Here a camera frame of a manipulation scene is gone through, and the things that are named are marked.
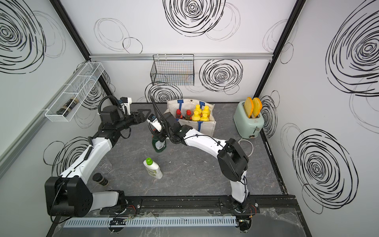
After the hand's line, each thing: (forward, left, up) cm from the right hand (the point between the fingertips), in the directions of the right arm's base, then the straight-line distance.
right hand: (155, 129), depth 81 cm
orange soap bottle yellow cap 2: (+13, -29, +2) cm, 32 cm away
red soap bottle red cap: (+12, -12, -1) cm, 17 cm away
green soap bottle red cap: (-4, 0, -13) cm, 13 cm away
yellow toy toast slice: (+18, -56, 0) cm, 59 cm away
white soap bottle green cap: (-20, -2, -5) cm, 21 cm away
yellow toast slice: (+18, -61, 0) cm, 64 cm away
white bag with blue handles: (+4, -29, -2) cm, 30 cm away
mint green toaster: (+7, -56, -7) cm, 56 cm away
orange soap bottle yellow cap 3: (+9, -23, +1) cm, 24 cm away
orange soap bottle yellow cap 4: (+7, -28, +3) cm, 29 cm away
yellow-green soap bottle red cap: (+12, -18, -3) cm, 22 cm away
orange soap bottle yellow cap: (+15, -24, +2) cm, 28 cm away
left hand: (+6, +4, +8) cm, 11 cm away
